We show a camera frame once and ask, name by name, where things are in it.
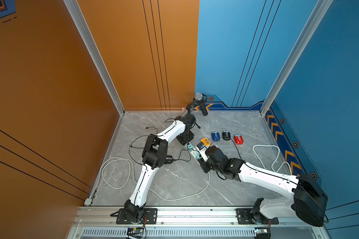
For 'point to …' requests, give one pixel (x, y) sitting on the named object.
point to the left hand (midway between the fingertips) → (190, 139)
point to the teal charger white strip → (194, 153)
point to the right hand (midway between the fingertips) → (200, 158)
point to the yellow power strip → (205, 141)
